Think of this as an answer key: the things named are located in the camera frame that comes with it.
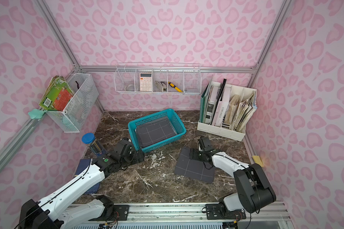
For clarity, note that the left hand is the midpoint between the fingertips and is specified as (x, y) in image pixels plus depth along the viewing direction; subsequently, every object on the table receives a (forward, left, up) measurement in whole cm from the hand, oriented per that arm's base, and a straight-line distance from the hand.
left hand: (138, 153), depth 81 cm
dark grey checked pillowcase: (+19, -5, -6) cm, 20 cm away
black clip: (+37, +40, +20) cm, 58 cm away
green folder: (+28, -38, +14) cm, 50 cm away
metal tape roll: (+41, +9, +15) cm, 44 cm away
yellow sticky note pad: (+3, -76, -16) cm, 77 cm away
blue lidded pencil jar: (+6, +27, +6) cm, 29 cm away
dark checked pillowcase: (-6, -31, -10) cm, 33 cm away
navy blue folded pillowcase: (-1, +39, -15) cm, 41 cm away
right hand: (+5, -33, -9) cm, 35 cm away
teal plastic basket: (+26, -22, -7) cm, 35 cm away
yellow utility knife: (+41, -23, +13) cm, 49 cm away
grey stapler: (+45, -10, +13) cm, 48 cm away
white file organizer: (+19, -54, -4) cm, 58 cm away
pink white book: (+27, -50, +11) cm, 58 cm away
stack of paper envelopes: (+26, -62, +4) cm, 68 cm away
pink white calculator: (+43, -1, +18) cm, 47 cm away
